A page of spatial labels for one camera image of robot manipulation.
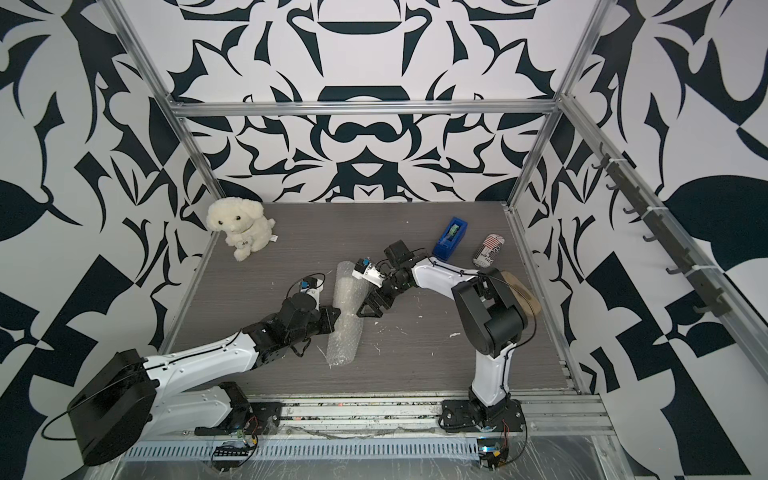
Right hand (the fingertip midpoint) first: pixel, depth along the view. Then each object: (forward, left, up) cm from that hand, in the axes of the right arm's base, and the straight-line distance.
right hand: (365, 298), depth 89 cm
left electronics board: (-37, +32, -9) cm, 50 cm away
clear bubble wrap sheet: (-7, +5, +2) cm, 9 cm away
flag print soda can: (+18, -40, -2) cm, 44 cm away
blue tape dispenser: (+22, -28, -1) cm, 36 cm away
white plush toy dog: (+21, +39, +12) cm, 45 cm away
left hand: (-4, +7, +3) cm, 8 cm away
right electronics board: (-37, -30, -6) cm, 48 cm away
